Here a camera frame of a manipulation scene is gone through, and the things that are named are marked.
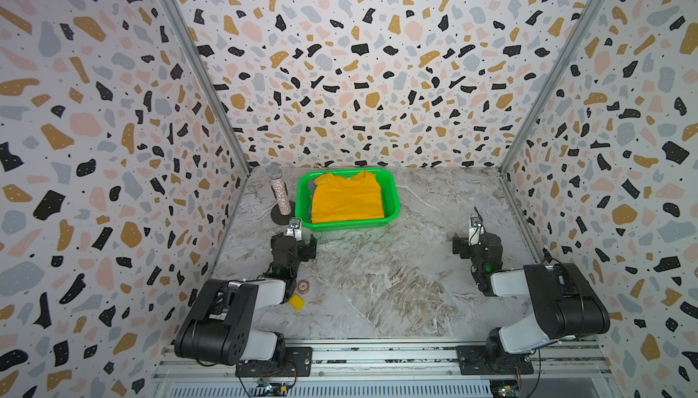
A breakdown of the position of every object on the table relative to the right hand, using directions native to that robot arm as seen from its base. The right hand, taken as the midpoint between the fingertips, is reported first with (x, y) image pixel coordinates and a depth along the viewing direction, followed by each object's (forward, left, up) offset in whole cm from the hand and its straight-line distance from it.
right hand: (474, 232), depth 94 cm
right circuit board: (-44, 0, -6) cm, 44 cm away
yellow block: (-24, +59, -4) cm, 63 cm away
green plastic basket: (+16, +29, +1) cm, 33 cm away
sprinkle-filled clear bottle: (+5, +65, +24) cm, 69 cm away
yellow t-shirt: (+13, +49, +2) cm, 51 cm away
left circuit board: (-46, +60, -5) cm, 75 cm away
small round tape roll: (-19, +57, -4) cm, 61 cm away
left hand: (-4, +60, +3) cm, 61 cm away
